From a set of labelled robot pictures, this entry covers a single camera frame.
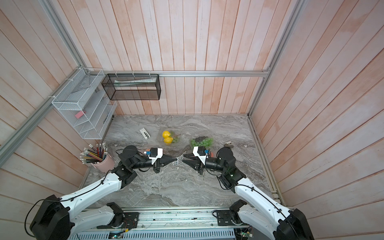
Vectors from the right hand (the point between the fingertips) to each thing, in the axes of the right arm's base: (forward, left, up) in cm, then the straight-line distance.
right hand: (184, 157), depth 68 cm
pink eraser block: (+24, +60, +4) cm, 65 cm away
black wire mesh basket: (+57, +41, 0) cm, 70 cm away
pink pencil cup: (+3, +47, -16) cm, 49 cm away
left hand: (-2, +4, +1) cm, 4 cm away
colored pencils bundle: (+8, +54, -11) cm, 55 cm away
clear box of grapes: (+24, -10, -20) cm, 33 cm away
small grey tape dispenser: (+23, -28, -24) cm, 44 cm away
